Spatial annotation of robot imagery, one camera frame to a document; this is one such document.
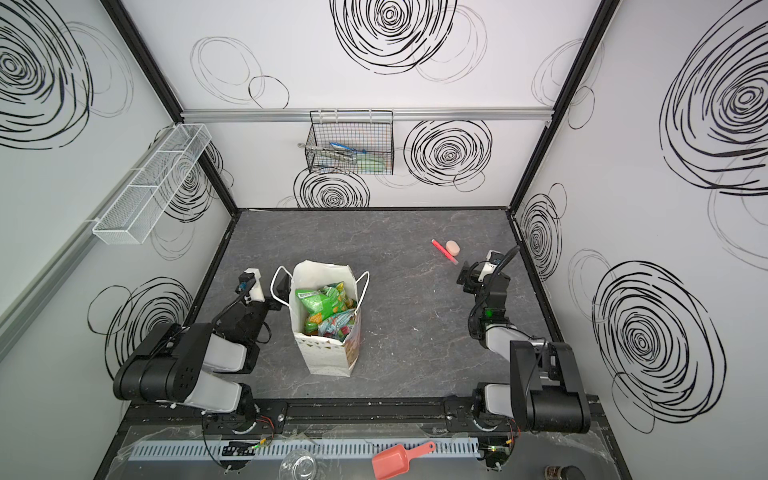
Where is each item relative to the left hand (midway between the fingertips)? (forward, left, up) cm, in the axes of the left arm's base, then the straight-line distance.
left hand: (270, 275), depth 86 cm
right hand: (+4, -63, +1) cm, 63 cm away
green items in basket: (+26, -24, +22) cm, 41 cm away
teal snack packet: (-17, -23, +5) cm, 29 cm away
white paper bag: (-24, -21, +5) cm, 32 cm away
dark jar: (-43, -73, -2) cm, 85 cm away
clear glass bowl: (-43, -15, -13) cm, 47 cm away
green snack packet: (-12, -20, +8) cm, 24 cm away
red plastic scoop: (-42, -38, -11) cm, 58 cm away
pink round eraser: (+20, -57, -9) cm, 61 cm away
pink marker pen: (+19, -55, -11) cm, 59 cm away
